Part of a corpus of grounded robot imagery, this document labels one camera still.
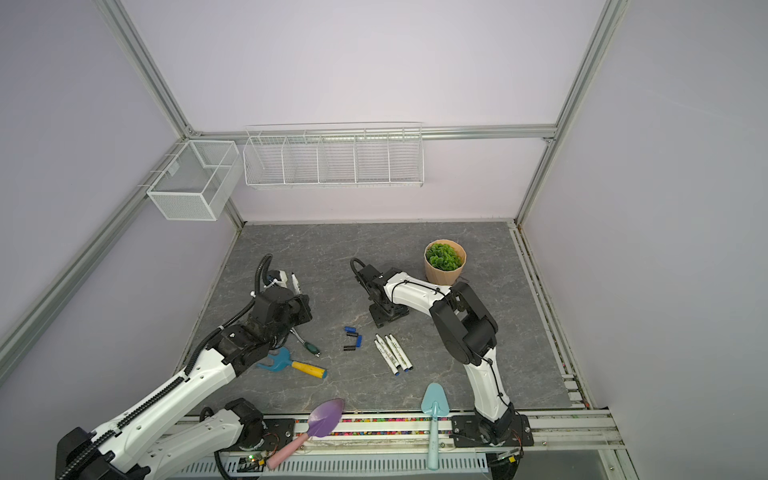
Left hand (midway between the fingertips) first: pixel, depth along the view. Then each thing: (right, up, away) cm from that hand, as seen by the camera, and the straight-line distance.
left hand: (308, 301), depth 79 cm
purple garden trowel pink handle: (+5, -30, -2) cm, 31 cm away
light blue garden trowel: (+34, -26, -2) cm, 43 cm away
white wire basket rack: (+5, +45, +21) cm, 50 cm away
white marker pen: (+21, -17, +7) cm, 28 cm away
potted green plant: (+39, +11, +15) cm, 43 cm away
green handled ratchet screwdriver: (-3, -14, +8) cm, 17 cm away
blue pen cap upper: (+9, -11, +13) cm, 19 cm away
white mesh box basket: (-42, +37, +19) cm, 59 cm away
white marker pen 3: (+25, -16, +8) cm, 31 cm away
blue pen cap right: (+12, -14, +10) cm, 21 cm away
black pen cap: (+10, -16, +9) cm, 21 cm away
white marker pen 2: (+24, -17, +7) cm, 30 cm away
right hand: (+22, -8, +15) cm, 28 cm away
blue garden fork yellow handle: (-9, -18, +5) cm, 20 cm away
